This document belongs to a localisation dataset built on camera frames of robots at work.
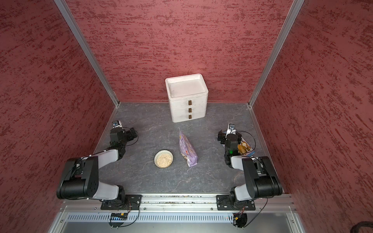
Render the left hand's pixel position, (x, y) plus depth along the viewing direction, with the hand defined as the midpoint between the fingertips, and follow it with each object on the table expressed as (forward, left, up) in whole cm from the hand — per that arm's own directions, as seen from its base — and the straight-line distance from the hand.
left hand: (127, 132), depth 93 cm
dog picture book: (-9, -77, -6) cm, 78 cm away
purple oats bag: (-17, -40, +11) cm, 45 cm away
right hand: (0, -67, +1) cm, 67 cm away
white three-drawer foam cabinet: (+18, -40, +16) cm, 47 cm away
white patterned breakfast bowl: (-17, -26, -3) cm, 31 cm away
